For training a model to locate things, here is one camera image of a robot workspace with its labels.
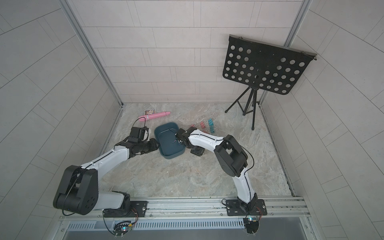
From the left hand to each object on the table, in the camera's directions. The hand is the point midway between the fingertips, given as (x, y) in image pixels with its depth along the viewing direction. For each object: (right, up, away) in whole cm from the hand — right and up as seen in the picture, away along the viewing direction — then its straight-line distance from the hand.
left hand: (161, 143), depth 89 cm
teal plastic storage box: (0, +4, +10) cm, 10 cm away
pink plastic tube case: (-15, +15, +16) cm, 27 cm away
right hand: (+26, -4, +2) cm, 27 cm away
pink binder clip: (+25, +10, +14) cm, 30 cm away
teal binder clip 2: (+31, +8, +13) cm, 35 cm away
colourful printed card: (-14, +20, +19) cm, 31 cm away
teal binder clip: (+31, +12, +15) cm, 36 cm away
